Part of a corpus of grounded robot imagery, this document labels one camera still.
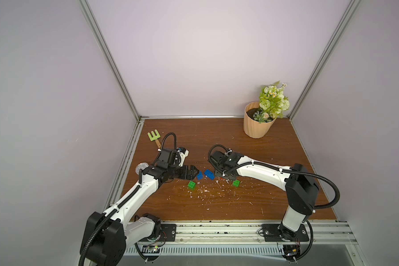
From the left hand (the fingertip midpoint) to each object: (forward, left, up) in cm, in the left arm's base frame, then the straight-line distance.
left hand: (193, 169), depth 81 cm
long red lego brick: (0, -15, -11) cm, 19 cm away
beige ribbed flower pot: (+29, -35, -1) cm, 46 cm away
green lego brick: (-5, +1, -9) cm, 10 cm away
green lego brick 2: (-2, -23, -11) cm, 25 cm away
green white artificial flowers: (+33, -44, +16) cm, 57 cm away
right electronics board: (-32, -44, -13) cm, 56 cm away
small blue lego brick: (+1, -3, -9) cm, 10 cm away
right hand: (+1, -14, -5) cm, 15 cm away
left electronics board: (-32, +18, -14) cm, 39 cm away
